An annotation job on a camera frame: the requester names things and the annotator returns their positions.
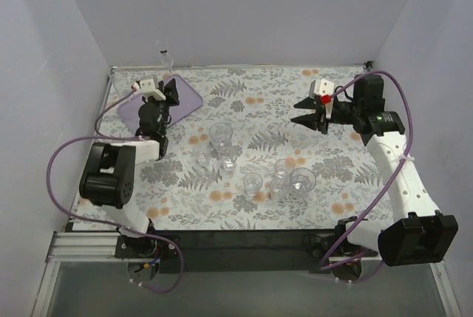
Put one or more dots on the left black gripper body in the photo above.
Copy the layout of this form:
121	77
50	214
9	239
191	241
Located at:
160	108

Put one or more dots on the large clear tumbler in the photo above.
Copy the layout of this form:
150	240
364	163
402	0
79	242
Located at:
220	135
302	182

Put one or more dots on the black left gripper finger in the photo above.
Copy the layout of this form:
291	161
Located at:
161	86
171	93

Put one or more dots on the large clear tumbler centre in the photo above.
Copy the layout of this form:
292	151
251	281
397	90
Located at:
220	135

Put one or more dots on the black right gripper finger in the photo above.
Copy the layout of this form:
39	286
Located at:
307	103
315	122

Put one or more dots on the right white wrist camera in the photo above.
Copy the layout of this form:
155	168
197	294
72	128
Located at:
322	90

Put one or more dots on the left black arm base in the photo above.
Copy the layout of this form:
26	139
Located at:
145	254

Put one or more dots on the floral patterned tablecloth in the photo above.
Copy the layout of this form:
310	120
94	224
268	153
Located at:
177	193

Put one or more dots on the purple plastic tray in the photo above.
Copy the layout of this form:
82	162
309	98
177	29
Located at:
189	99

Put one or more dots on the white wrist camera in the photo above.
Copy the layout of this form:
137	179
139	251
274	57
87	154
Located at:
322	90
148	88

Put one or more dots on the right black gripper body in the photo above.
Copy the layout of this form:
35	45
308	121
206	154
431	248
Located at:
322	116

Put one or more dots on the large clear tumbler right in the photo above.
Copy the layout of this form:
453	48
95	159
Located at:
302	182

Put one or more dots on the clear tumbler centre front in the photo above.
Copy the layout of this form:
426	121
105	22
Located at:
252	183

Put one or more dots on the clear champagne flute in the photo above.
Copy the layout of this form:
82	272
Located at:
165	54

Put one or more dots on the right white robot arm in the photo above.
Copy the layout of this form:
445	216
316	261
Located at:
403	224

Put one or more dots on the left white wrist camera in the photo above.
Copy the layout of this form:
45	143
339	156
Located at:
148	88

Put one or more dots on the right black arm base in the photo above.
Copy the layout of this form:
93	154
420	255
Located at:
344	263

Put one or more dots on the clear stemmed glass back left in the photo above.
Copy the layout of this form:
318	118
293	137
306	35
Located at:
121	83

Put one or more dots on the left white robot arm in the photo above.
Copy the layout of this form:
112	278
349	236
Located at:
109	175

